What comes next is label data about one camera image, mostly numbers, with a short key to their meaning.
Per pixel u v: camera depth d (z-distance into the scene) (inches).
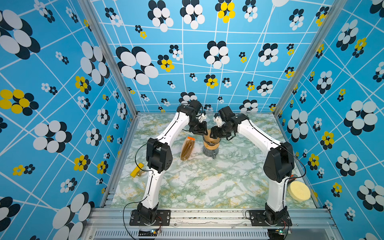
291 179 33.3
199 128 31.5
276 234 27.4
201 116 31.7
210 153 36.5
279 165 19.5
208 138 34.5
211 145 35.0
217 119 33.2
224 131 29.9
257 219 28.4
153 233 27.5
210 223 28.5
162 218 28.9
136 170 35.8
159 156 21.7
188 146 36.7
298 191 31.1
